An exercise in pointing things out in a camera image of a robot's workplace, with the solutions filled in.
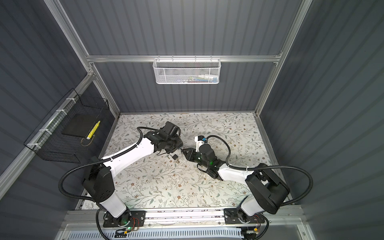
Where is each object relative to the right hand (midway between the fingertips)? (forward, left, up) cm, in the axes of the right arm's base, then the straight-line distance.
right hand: (184, 152), depth 83 cm
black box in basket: (+7, +53, +16) cm, 56 cm away
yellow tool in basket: (+3, +44, +16) cm, 47 cm away
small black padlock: (+4, +7, -14) cm, 16 cm away
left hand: (+5, +1, +1) cm, 5 cm away
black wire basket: (-7, +57, +20) cm, 61 cm away
